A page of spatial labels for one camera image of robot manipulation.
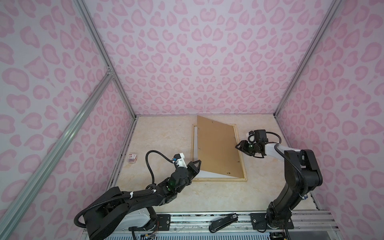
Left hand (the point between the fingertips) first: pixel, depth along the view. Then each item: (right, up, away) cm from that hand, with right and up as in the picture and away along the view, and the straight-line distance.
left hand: (204, 160), depth 78 cm
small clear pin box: (-45, -3, +17) cm, 48 cm away
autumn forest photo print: (-1, -8, +3) cm, 9 cm away
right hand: (+23, +5, +18) cm, 30 cm away
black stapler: (+7, -28, -7) cm, 30 cm away
